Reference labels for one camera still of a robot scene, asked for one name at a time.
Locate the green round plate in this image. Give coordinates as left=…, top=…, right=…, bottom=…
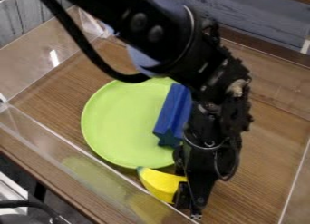
left=81, top=79, right=174, bottom=169

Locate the yellow toy banana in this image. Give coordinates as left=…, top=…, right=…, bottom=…
left=136, top=167, right=187, bottom=204

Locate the black cable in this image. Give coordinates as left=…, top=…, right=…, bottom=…
left=0, top=200, right=61, bottom=224

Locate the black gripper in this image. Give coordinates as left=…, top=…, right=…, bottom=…
left=172, top=127, right=243, bottom=221

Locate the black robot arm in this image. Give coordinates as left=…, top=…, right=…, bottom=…
left=40, top=0, right=252, bottom=219

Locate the clear acrylic enclosure wall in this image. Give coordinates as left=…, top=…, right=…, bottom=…
left=0, top=2, right=310, bottom=224

